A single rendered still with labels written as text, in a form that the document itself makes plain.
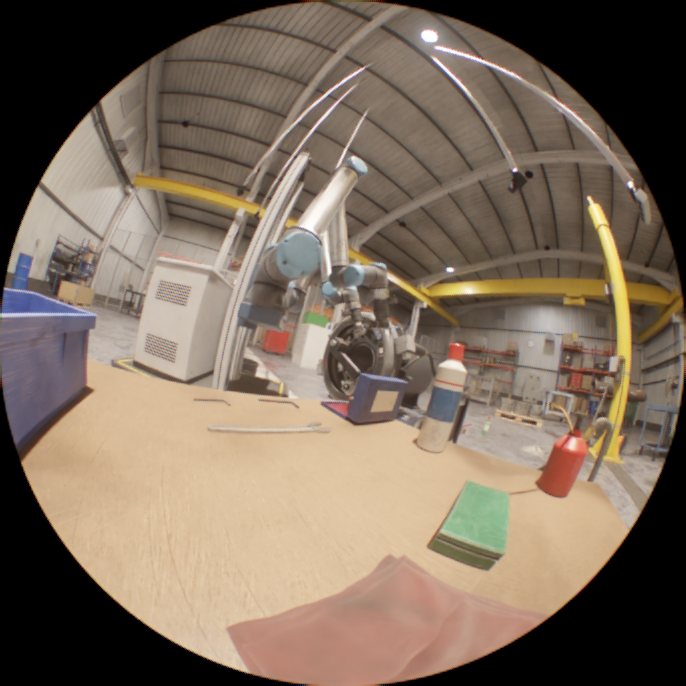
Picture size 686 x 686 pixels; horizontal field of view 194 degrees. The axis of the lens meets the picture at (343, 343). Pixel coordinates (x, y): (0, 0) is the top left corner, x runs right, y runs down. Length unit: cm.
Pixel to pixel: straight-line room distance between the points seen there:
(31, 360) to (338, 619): 31
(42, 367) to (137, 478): 16
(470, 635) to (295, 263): 74
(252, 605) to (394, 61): 806
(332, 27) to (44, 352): 811
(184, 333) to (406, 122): 815
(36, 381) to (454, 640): 36
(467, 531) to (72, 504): 32
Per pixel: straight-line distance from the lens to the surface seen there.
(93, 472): 25
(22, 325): 25
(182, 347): 94
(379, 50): 787
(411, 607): 17
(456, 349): 43
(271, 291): 79
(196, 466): 25
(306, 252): 67
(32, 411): 29
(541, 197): 1083
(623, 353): 381
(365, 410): 47
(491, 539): 22
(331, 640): 15
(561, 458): 42
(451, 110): 823
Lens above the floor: 63
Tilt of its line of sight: 3 degrees up
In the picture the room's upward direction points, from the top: 14 degrees clockwise
